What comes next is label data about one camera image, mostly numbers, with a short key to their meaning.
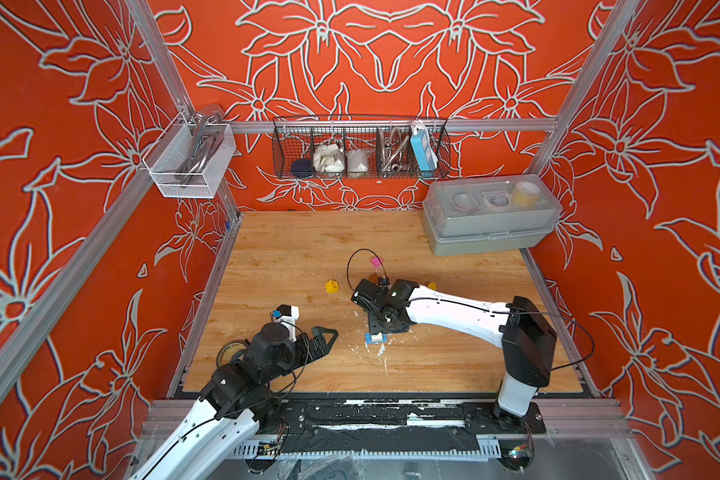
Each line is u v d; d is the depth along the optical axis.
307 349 0.62
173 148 0.81
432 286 0.96
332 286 0.95
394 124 0.92
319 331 0.65
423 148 0.86
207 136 0.88
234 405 0.50
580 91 0.84
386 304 0.59
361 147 0.96
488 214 0.96
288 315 0.68
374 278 1.00
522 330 0.50
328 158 0.92
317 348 0.63
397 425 0.73
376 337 0.84
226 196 1.14
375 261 1.03
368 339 0.85
